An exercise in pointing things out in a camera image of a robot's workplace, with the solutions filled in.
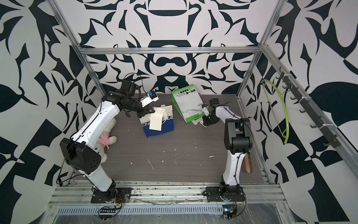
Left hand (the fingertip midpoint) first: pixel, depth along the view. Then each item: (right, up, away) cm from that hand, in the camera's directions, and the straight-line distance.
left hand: (151, 107), depth 81 cm
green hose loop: (+69, +1, 0) cm, 69 cm away
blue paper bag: (+9, -10, +5) cm, 15 cm away
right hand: (+36, -9, +21) cm, 43 cm away
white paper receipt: (+3, -6, -2) cm, 7 cm away
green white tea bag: (+23, +4, +26) cm, 35 cm away
